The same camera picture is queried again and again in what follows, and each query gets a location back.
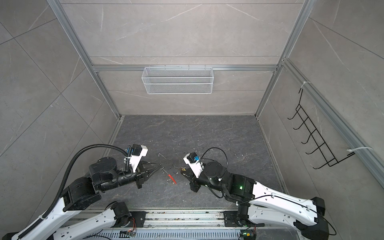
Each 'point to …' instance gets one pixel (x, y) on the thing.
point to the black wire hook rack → (328, 158)
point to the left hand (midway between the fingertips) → (160, 163)
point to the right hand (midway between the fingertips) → (182, 171)
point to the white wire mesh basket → (177, 80)
